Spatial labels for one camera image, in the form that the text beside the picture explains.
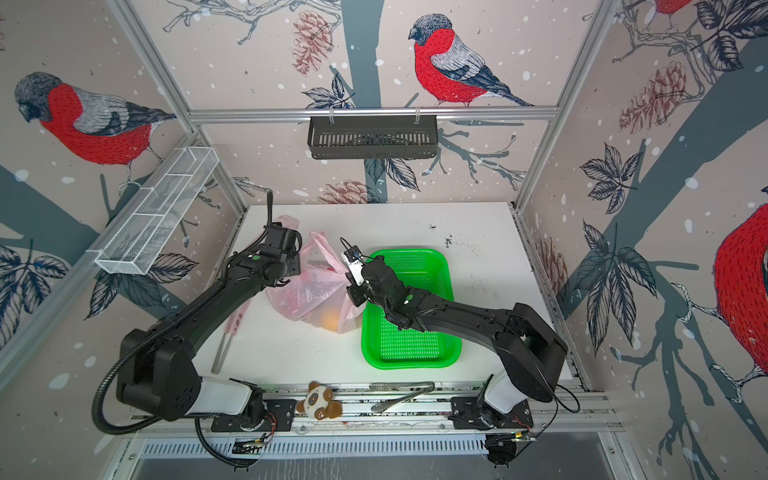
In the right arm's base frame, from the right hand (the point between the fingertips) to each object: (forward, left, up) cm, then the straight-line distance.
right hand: (346, 276), depth 80 cm
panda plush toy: (-28, +5, -16) cm, 32 cm away
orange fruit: (-8, +5, -10) cm, 14 cm away
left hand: (+5, +20, 0) cm, 20 cm away
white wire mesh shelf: (+9, +50, +16) cm, 53 cm away
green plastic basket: (-12, -12, -18) cm, 25 cm away
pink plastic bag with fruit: (-3, +8, -4) cm, 9 cm away
